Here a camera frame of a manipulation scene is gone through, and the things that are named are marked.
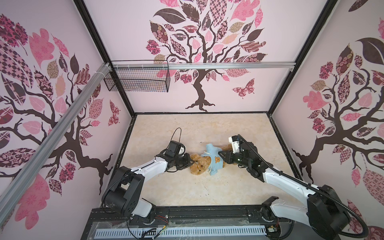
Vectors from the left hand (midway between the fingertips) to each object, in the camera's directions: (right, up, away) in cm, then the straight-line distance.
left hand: (194, 164), depth 86 cm
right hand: (+14, +9, -4) cm, 17 cm away
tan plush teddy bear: (+4, +2, -4) cm, 6 cm away
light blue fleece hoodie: (+13, +3, -1) cm, 14 cm away
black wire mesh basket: (-47, +62, +36) cm, 86 cm away
